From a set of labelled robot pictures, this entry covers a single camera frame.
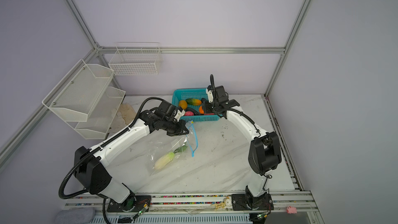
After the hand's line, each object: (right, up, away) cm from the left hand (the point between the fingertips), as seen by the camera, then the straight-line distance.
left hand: (188, 133), depth 77 cm
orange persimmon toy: (+6, +11, +30) cm, 33 cm away
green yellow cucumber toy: (0, +18, +34) cm, 38 cm away
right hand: (+8, +14, +11) cm, 20 cm away
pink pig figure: (+49, -35, -7) cm, 60 cm away
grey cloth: (-50, -36, -9) cm, 62 cm away
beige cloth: (-47, +10, +33) cm, 58 cm away
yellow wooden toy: (+15, -34, -5) cm, 37 cm away
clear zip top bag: (-11, -9, +13) cm, 20 cm away
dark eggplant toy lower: (+1, +10, +29) cm, 31 cm away
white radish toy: (-12, -15, +7) cm, 21 cm away
